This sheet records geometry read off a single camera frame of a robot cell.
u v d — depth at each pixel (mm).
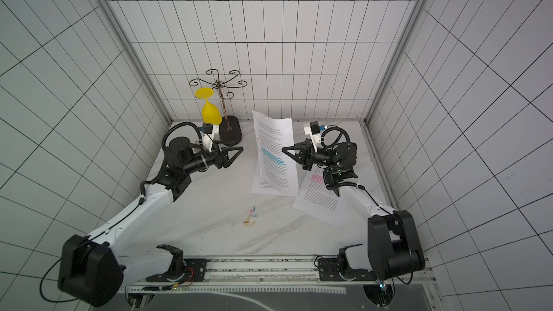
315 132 621
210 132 658
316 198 900
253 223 833
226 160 662
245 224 833
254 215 854
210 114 899
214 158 607
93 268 387
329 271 725
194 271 721
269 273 733
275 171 745
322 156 648
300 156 659
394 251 415
